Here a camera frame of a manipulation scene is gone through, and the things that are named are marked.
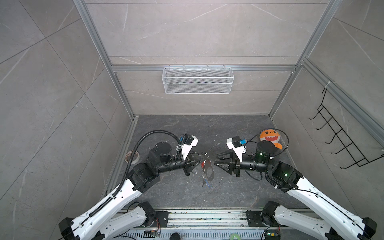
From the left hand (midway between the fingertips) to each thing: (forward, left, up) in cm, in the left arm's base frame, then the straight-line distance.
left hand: (205, 155), depth 59 cm
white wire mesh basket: (+60, 0, -5) cm, 61 cm away
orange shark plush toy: (+27, -48, -25) cm, 61 cm away
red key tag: (-3, +1, -3) cm, 4 cm away
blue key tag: (0, -3, -35) cm, 35 cm away
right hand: (-1, -4, -2) cm, 5 cm away
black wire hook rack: (0, -63, -1) cm, 63 cm away
